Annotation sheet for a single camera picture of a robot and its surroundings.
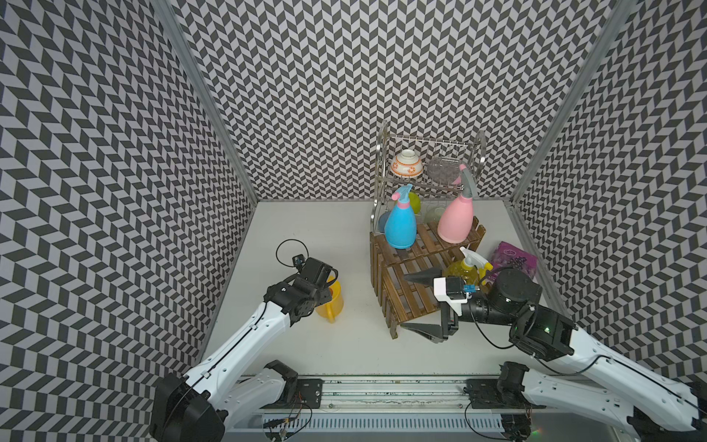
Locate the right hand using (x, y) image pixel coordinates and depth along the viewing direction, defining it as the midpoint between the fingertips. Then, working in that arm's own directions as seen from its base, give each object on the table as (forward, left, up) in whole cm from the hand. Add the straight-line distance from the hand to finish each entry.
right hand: (405, 303), depth 54 cm
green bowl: (+53, -11, -25) cm, 60 cm away
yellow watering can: (+11, +18, -28) cm, 35 cm away
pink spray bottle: (+21, -14, 0) cm, 25 cm away
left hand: (+13, +23, -23) cm, 35 cm away
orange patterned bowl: (+48, -5, -3) cm, 48 cm away
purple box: (+30, -42, -30) cm, 60 cm away
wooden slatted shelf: (+10, -1, -20) cm, 22 cm away
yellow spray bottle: (+11, -18, -7) cm, 22 cm away
